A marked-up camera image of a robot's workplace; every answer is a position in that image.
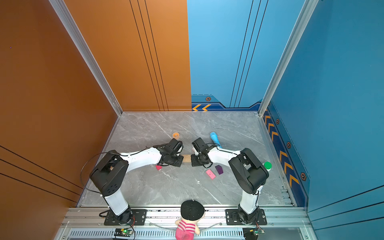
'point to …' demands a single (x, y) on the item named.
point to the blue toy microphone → (215, 139)
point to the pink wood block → (211, 174)
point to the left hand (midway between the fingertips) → (181, 160)
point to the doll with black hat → (192, 212)
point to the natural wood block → (187, 158)
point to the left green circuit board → (123, 232)
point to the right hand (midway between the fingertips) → (192, 162)
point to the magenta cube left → (158, 167)
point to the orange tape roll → (176, 135)
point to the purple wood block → (219, 169)
